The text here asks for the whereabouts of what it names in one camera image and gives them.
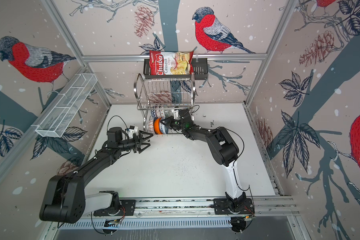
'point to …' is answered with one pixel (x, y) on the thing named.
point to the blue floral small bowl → (164, 129)
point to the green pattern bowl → (166, 114)
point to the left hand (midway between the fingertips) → (150, 140)
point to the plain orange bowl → (156, 122)
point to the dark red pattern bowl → (158, 114)
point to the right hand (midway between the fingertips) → (158, 125)
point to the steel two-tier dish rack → (160, 99)
